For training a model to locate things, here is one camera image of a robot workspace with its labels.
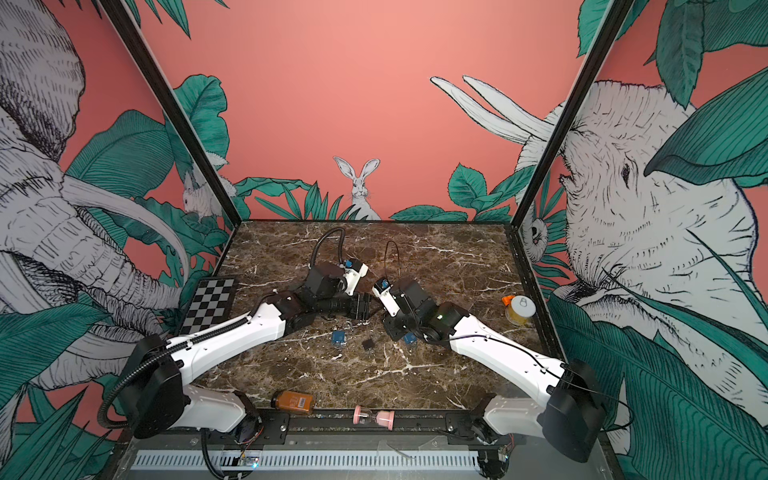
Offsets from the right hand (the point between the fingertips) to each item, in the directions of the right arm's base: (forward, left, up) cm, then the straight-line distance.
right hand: (382, 314), depth 78 cm
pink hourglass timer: (-22, 0, -14) cm, 26 cm away
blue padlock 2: (-10, -7, +8) cm, 14 cm away
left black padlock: (-2, +5, -16) cm, 16 cm away
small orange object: (+13, -40, -15) cm, 45 cm away
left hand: (+2, +1, +3) cm, 4 cm away
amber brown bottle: (-19, +22, -12) cm, 31 cm away
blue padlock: (0, +14, -15) cm, 21 cm away
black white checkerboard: (+9, +56, -11) cm, 57 cm away
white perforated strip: (-30, +17, -15) cm, 38 cm away
